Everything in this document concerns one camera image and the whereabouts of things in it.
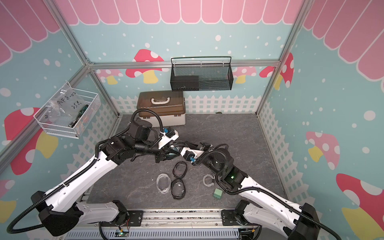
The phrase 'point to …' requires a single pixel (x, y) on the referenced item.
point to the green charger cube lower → (217, 193)
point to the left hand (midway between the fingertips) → (176, 153)
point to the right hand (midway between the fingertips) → (188, 140)
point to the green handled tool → (80, 114)
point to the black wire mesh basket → (201, 73)
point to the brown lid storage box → (169, 105)
